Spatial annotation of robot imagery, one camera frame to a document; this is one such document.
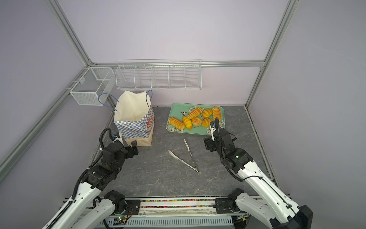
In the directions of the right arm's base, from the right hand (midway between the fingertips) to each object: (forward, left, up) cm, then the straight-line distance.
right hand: (215, 136), depth 75 cm
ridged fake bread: (+34, +10, -19) cm, 40 cm away
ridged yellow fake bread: (+34, -7, -20) cm, 40 cm away
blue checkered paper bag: (+29, +57, -19) cm, 67 cm away
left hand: (-4, +47, -2) cm, 47 cm away
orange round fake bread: (+33, 0, -18) cm, 38 cm away
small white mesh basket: (+37, +79, +6) cm, 87 cm away
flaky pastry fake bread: (+24, +9, -18) cm, 32 cm away
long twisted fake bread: (+23, +22, -19) cm, 37 cm away
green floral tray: (+38, +21, -20) cm, 48 cm away
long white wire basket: (+45, +35, +9) cm, 58 cm away
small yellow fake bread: (+24, +2, -18) cm, 30 cm away
